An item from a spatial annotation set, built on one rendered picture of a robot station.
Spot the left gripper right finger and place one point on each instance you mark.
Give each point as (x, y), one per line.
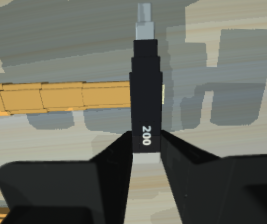
(205, 186)

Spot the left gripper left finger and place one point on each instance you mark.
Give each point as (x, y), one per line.
(100, 183)

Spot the wooden hammer with grey head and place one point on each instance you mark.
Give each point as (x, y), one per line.
(144, 93)

